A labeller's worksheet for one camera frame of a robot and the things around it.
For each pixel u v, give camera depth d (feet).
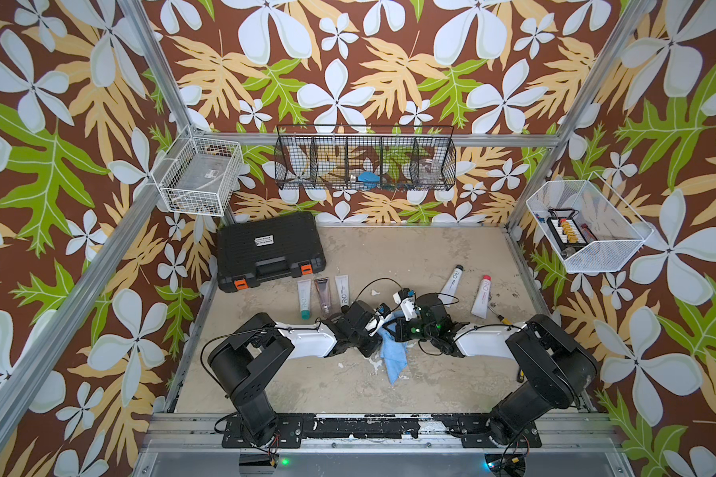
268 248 3.44
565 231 2.71
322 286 3.34
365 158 3.23
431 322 2.37
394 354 2.72
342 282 3.33
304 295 3.23
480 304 3.21
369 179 3.16
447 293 2.65
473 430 2.42
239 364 1.55
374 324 2.41
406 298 2.70
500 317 3.06
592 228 2.68
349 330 2.33
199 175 2.82
